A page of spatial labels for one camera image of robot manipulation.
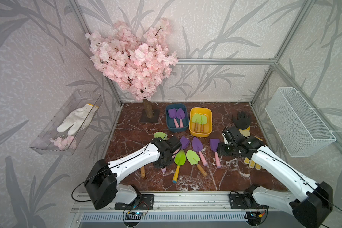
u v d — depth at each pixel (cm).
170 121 106
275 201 52
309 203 37
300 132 60
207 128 103
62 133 63
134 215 72
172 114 113
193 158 89
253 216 74
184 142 97
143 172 82
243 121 108
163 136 98
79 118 68
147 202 73
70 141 59
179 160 89
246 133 101
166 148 56
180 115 112
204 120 108
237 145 58
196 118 109
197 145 96
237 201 74
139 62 64
